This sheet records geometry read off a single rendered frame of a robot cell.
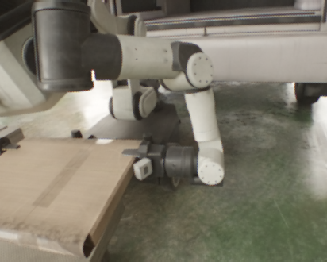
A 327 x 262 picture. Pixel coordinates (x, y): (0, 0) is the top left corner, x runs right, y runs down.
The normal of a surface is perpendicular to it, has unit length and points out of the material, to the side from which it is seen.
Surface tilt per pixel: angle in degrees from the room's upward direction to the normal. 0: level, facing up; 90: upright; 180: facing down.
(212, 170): 80
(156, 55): 76
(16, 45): 84
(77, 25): 87
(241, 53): 87
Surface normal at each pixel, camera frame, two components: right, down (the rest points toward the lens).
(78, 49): 0.72, 0.20
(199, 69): 0.57, 0.08
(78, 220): -0.10, -0.88
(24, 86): 0.43, 0.48
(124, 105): -0.29, 0.20
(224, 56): -0.36, 0.42
